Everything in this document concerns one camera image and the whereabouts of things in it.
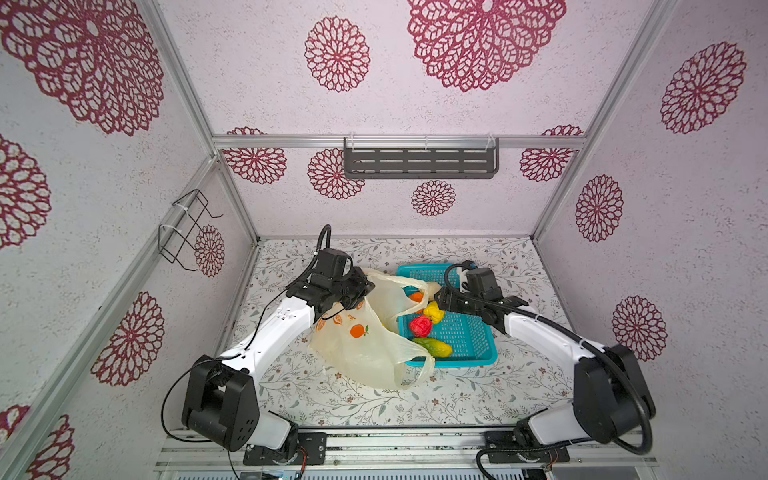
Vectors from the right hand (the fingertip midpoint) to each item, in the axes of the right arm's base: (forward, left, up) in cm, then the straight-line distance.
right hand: (445, 292), depth 89 cm
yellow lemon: (-3, +3, -7) cm, 8 cm away
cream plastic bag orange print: (-17, +24, 0) cm, 29 cm away
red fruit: (-8, +7, -7) cm, 13 cm away
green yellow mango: (-13, +3, -9) cm, 16 cm away
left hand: (-3, +20, +7) cm, 22 cm away
